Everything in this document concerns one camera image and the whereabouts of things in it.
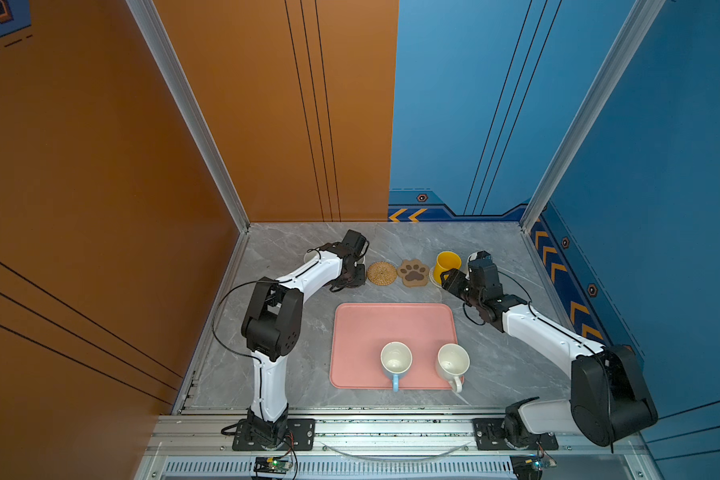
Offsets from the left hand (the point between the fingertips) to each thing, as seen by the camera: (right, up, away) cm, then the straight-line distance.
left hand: (356, 277), depth 97 cm
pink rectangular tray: (+2, -16, -8) cm, 17 cm away
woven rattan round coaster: (+9, +1, +8) cm, 12 cm away
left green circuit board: (-18, -42, -27) cm, 53 cm away
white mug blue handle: (+12, -23, -12) cm, 29 cm away
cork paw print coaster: (+20, +1, +8) cm, 22 cm away
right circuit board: (+43, -42, -27) cm, 66 cm away
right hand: (+27, +1, -8) cm, 28 cm away
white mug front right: (+28, -23, -14) cm, 38 cm away
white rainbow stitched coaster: (+26, 0, +7) cm, 27 cm away
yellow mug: (+30, +5, +1) cm, 30 cm away
